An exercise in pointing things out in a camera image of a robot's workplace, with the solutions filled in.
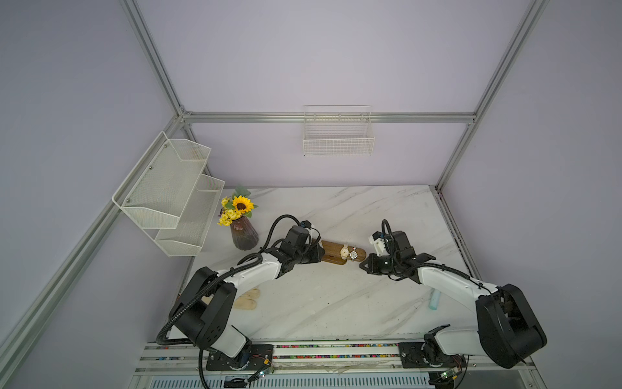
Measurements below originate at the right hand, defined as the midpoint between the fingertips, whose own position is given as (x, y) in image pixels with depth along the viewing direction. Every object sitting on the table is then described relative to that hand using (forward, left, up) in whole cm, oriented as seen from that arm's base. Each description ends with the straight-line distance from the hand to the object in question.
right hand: (362, 268), depth 87 cm
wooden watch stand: (+6, +11, +1) cm, 12 cm away
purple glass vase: (+15, +46, 0) cm, 49 cm away
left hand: (+5, +15, +3) cm, 16 cm away
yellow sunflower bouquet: (+16, +44, +19) cm, 50 cm away
